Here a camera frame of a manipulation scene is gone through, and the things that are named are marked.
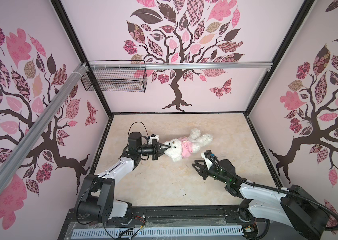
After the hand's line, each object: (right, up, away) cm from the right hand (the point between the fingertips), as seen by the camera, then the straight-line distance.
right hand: (194, 161), depth 81 cm
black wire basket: (-60, +59, +41) cm, 94 cm away
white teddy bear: (-11, +6, -8) cm, 15 cm away
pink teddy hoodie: (-5, +9, -5) cm, 11 cm away
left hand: (-13, +7, -5) cm, 16 cm away
